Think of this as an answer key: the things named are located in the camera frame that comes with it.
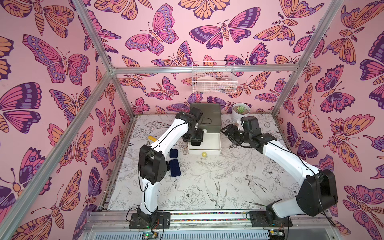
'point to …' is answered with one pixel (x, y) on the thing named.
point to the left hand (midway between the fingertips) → (199, 139)
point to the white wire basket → (214, 76)
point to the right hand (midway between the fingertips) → (220, 133)
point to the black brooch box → (196, 143)
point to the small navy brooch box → (173, 153)
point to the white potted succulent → (239, 110)
